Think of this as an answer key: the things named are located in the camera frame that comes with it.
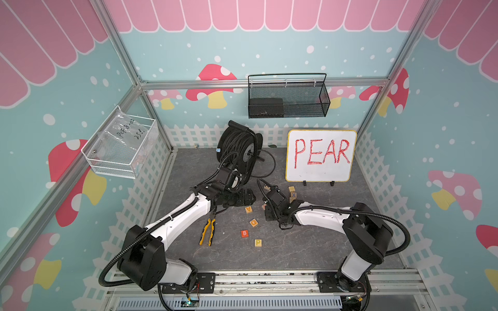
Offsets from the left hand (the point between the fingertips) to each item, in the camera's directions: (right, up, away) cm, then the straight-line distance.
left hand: (246, 202), depth 82 cm
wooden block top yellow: (+23, +4, +18) cm, 30 cm away
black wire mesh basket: (+28, +50, +12) cm, 59 cm away
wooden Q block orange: (+3, -10, +7) cm, 13 cm away
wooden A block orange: (0, -5, +11) cm, 13 cm away
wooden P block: (+5, -17, +1) cm, 18 cm away
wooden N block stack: (+23, 0, +15) cm, 27 cm away
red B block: (-1, -14, +3) cm, 15 cm away
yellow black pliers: (-17, -10, +7) cm, 21 cm away
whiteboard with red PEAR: (+37, +21, +14) cm, 45 cm away
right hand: (+10, -6, +8) cm, 14 cm away
